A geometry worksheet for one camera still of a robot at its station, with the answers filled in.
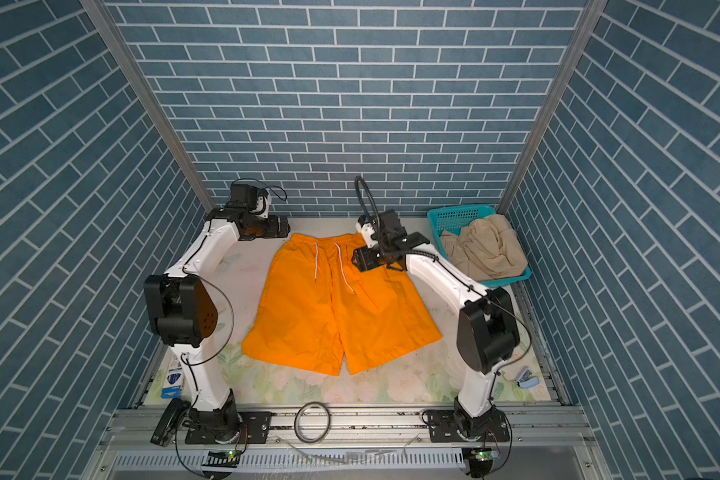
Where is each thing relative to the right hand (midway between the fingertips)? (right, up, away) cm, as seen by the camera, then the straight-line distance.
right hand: (360, 254), depth 88 cm
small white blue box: (-51, -35, -7) cm, 62 cm away
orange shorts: (-15, -16, +6) cm, 22 cm away
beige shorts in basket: (+44, +1, +16) cm, 47 cm away
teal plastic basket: (+37, +13, +27) cm, 48 cm away
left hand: (-27, +9, +7) cm, 29 cm away
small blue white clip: (+46, -34, -7) cm, 58 cm away
